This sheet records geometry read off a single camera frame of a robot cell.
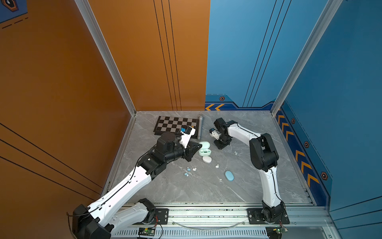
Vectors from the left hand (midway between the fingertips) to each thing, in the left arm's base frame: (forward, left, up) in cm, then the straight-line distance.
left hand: (201, 144), depth 69 cm
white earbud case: (+5, -5, -25) cm, 26 cm away
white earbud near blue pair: (-1, +3, -27) cm, 27 cm away
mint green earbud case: (-3, -2, -1) cm, 3 cm away
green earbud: (+10, -24, -26) cm, 36 cm away
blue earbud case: (-5, -17, -25) cm, 31 cm away
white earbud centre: (+1, -11, -27) cm, 29 cm away
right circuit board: (-31, -36, -28) cm, 55 cm away
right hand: (+16, -14, -28) cm, 35 cm away
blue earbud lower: (-4, +8, -27) cm, 28 cm away
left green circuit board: (-31, +26, -30) cm, 51 cm away
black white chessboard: (+32, +25, -24) cm, 48 cm away
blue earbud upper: (-1, +7, -27) cm, 28 cm away
